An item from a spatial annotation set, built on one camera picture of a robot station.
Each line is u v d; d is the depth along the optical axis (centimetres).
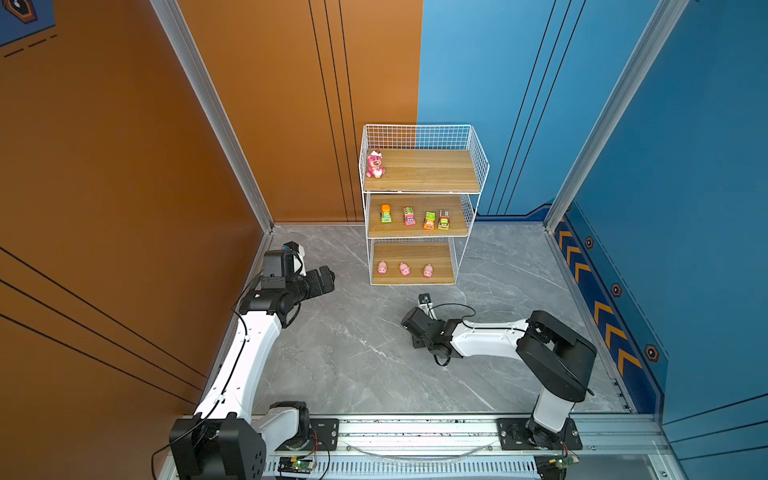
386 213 87
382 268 102
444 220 83
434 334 70
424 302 81
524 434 73
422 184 74
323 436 74
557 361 47
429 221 83
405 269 102
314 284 71
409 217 86
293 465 71
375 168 73
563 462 70
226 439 38
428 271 102
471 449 73
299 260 64
